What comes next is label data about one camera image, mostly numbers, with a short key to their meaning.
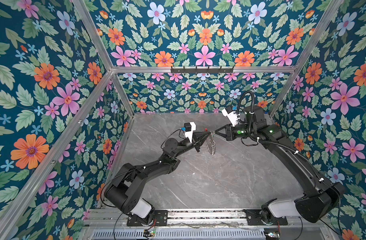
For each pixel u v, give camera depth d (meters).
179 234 0.77
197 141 0.65
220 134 0.67
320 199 0.38
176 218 0.75
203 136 0.70
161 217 0.74
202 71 0.93
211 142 0.72
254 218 0.73
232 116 0.62
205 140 0.70
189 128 0.63
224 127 0.64
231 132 0.60
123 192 0.43
